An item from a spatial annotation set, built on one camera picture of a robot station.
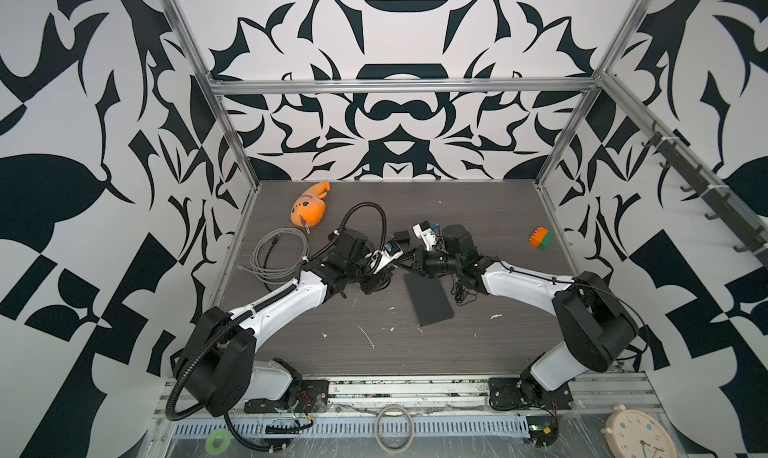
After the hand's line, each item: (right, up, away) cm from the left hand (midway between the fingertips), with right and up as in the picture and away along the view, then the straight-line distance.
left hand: (388, 262), depth 83 cm
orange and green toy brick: (+52, +5, +19) cm, 55 cm away
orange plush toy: (-26, +15, +19) cm, 35 cm away
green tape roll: (-40, -37, -14) cm, 56 cm away
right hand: (+2, 0, -3) cm, 4 cm away
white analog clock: (+56, -36, -16) cm, 68 cm away
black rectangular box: (+12, -12, +6) cm, 18 cm away
